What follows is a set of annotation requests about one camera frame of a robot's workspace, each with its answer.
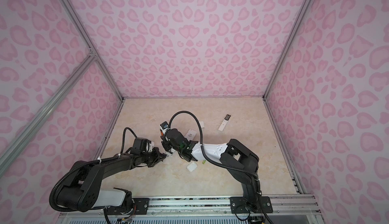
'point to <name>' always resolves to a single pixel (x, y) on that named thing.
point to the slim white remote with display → (224, 122)
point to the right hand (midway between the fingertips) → (163, 134)
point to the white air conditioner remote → (170, 152)
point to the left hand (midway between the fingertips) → (167, 153)
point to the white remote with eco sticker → (190, 135)
